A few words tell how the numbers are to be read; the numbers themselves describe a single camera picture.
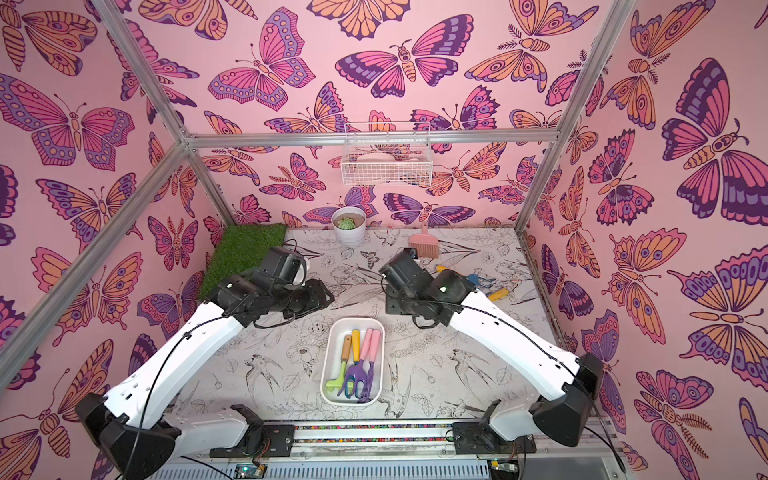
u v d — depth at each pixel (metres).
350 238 1.13
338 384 0.80
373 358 0.83
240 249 1.12
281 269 0.55
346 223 1.06
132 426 0.38
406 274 0.51
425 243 1.18
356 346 0.87
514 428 0.60
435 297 0.46
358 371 0.83
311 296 0.64
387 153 0.94
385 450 0.73
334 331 0.87
